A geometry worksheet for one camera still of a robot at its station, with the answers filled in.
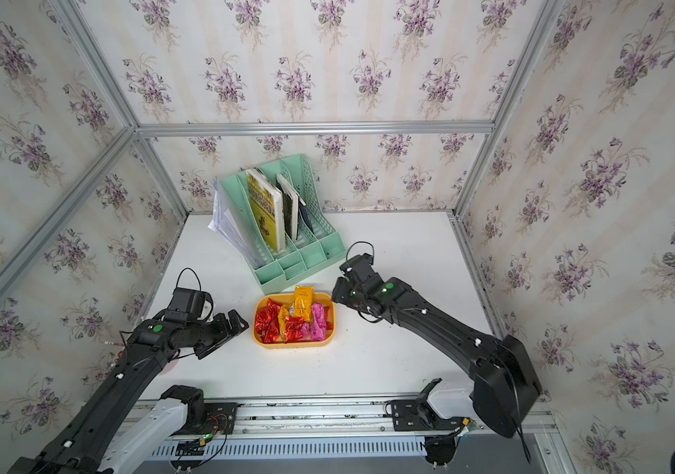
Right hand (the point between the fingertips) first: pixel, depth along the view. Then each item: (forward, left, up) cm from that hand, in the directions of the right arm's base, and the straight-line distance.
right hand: (339, 295), depth 81 cm
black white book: (+30, +17, +4) cm, 35 cm away
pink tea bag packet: (-5, +6, -6) cm, 10 cm away
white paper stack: (+14, +32, +13) cm, 37 cm away
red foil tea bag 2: (-8, +20, -11) cm, 24 cm away
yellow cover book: (+27, +23, +9) cm, 36 cm away
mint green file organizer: (+17, +14, -7) cm, 23 cm away
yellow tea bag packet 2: (-4, +17, -8) cm, 19 cm away
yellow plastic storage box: (+4, +16, -9) cm, 19 cm away
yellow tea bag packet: (+1, +11, -5) cm, 12 cm away
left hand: (-10, +27, -4) cm, 29 cm away
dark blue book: (+33, +13, -1) cm, 35 cm away
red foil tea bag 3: (-7, +13, -6) cm, 16 cm away
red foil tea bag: (-5, +21, -8) cm, 23 cm away
